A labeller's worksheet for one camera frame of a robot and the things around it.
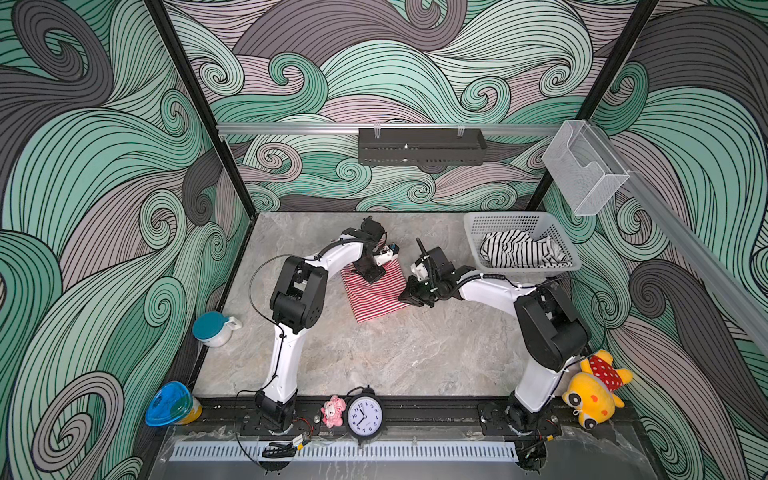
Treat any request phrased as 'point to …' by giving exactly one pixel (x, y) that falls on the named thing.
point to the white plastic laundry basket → (538, 224)
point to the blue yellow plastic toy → (173, 404)
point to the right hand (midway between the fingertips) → (398, 298)
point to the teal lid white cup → (214, 329)
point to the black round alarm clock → (364, 413)
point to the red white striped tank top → (369, 299)
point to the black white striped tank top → (515, 249)
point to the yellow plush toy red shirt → (590, 392)
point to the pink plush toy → (333, 412)
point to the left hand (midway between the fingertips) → (374, 273)
